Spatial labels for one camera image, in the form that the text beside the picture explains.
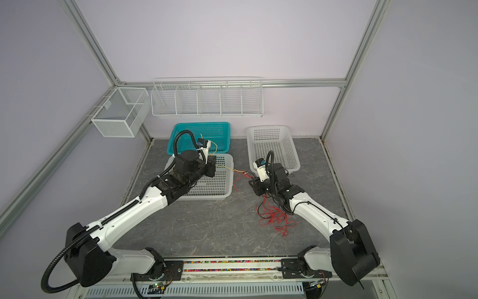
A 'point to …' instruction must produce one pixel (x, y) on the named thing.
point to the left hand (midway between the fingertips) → (215, 159)
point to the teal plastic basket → (218, 132)
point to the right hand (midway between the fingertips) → (254, 181)
